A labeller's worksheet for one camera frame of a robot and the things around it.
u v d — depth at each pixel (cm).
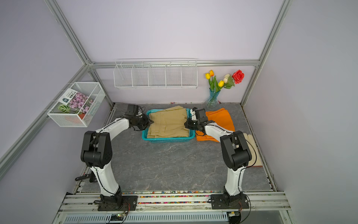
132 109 79
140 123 85
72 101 73
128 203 72
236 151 50
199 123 76
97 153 51
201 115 77
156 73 98
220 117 108
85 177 82
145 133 91
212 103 111
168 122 97
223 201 73
